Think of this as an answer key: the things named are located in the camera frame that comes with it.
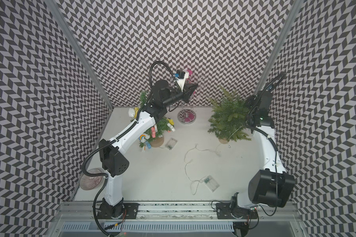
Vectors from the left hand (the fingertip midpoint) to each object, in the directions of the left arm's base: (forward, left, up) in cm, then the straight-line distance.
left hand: (197, 85), depth 70 cm
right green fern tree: (-11, -15, -12) cm, 22 cm away
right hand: (-1, -31, -9) cm, 32 cm away
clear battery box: (-9, +15, -42) cm, 45 cm away
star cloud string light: (-8, +17, -21) cm, 28 cm away
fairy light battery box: (-33, -9, -44) cm, 56 cm away
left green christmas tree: (-10, +25, -37) cm, 46 cm away
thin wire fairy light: (-33, +1, -42) cm, 54 cm away
